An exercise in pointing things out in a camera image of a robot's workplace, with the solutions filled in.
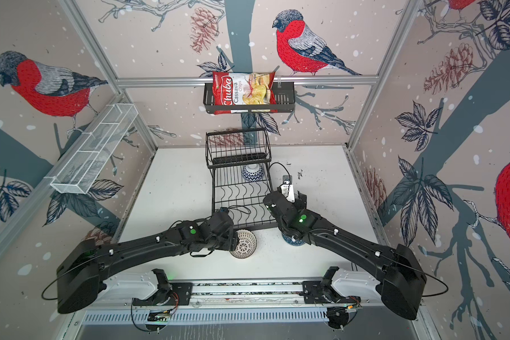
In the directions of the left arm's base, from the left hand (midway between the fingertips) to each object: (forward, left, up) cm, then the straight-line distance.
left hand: (233, 243), depth 79 cm
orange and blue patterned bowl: (+33, -7, -1) cm, 34 cm away
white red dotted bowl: (+1, -4, -6) cm, 7 cm away
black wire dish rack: (+45, 0, -4) cm, 45 cm away
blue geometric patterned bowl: (+2, -21, -3) cm, 22 cm away
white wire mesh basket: (+25, +53, +24) cm, 63 cm away
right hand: (+13, -18, +10) cm, 25 cm away
